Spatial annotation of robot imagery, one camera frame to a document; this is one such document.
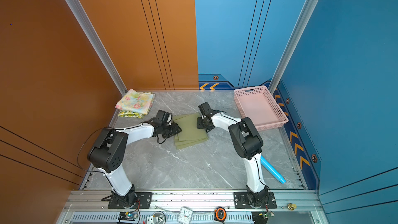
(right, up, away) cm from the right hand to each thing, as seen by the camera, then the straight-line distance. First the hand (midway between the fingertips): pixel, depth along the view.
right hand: (199, 125), depth 100 cm
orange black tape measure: (+10, -35, -33) cm, 49 cm away
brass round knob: (+43, -33, -30) cm, 62 cm away
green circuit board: (-32, -38, -29) cm, 58 cm away
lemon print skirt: (-48, +7, +5) cm, 48 cm away
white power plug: (-19, -33, -38) cm, 54 cm away
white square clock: (-6, -36, -32) cm, 49 cm away
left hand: (-12, -2, -3) cm, 12 cm away
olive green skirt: (-6, -5, -6) cm, 10 cm away
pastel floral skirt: (-44, +15, +9) cm, 47 cm away
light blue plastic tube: (+39, -21, -19) cm, 48 cm away
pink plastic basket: (+42, +13, +12) cm, 46 cm away
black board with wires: (+29, -39, -30) cm, 57 cm away
